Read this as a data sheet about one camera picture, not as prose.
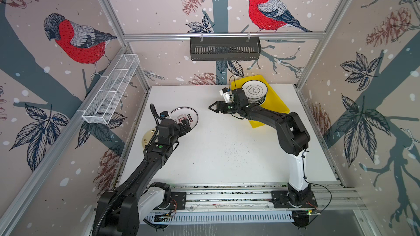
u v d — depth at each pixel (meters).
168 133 0.63
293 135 0.55
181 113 1.04
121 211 0.39
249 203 0.73
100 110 0.70
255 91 1.10
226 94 0.89
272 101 1.07
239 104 0.78
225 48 1.04
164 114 0.75
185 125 0.77
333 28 0.88
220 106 0.85
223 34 0.95
